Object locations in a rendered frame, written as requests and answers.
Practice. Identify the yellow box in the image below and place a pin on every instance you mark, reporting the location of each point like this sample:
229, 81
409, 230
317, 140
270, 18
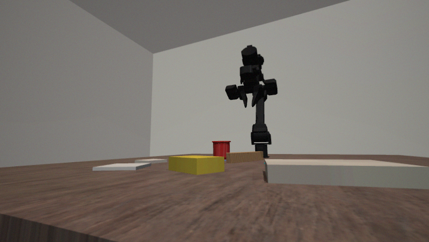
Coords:
196, 164

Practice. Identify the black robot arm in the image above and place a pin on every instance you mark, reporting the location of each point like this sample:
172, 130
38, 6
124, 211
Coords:
252, 66

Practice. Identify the dark red translucent cup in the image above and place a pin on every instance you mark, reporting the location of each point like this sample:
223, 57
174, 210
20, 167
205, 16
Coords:
220, 148

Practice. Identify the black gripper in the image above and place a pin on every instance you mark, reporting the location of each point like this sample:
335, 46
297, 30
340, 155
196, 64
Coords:
254, 87

